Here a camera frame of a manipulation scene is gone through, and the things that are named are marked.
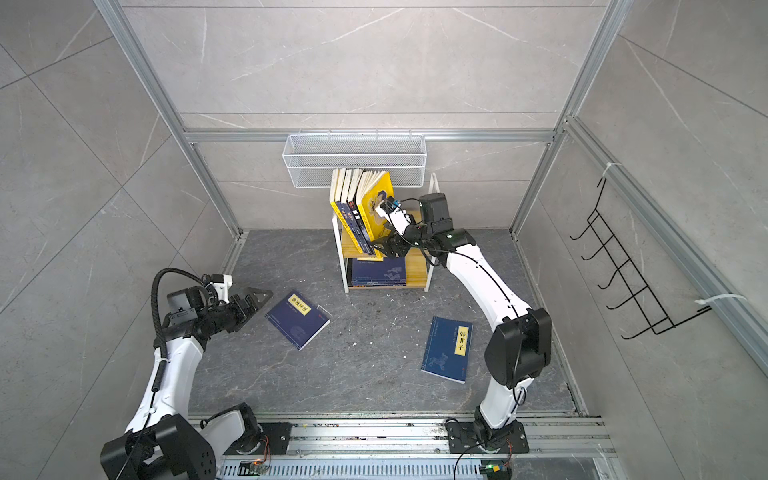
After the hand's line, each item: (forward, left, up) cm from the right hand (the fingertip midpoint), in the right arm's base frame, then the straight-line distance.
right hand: (381, 230), depth 80 cm
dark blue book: (+2, -3, -23) cm, 23 cm away
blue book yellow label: (-23, -19, -28) cm, 41 cm away
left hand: (-13, +33, -11) cm, 38 cm away
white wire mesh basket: (+33, +24, +2) cm, 41 cm away
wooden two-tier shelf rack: (+4, -12, -27) cm, 30 cm away
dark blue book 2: (-13, +27, -28) cm, 41 cm away
